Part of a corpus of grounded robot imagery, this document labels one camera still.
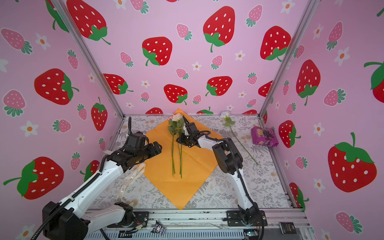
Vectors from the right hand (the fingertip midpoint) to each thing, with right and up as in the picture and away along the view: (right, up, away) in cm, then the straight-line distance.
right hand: (175, 140), depth 100 cm
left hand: (-7, -3, -19) cm, 21 cm away
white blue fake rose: (+40, +13, +18) cm, 45 cm away
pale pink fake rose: (-4, +9, +10) cm, 14 cm away
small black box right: (+58, -40, -30) cm, 77 cm away
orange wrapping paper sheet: (+2, -17, -9) cm, 20 cm away
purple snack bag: (+61, +2, 0) cm, 61 cm away
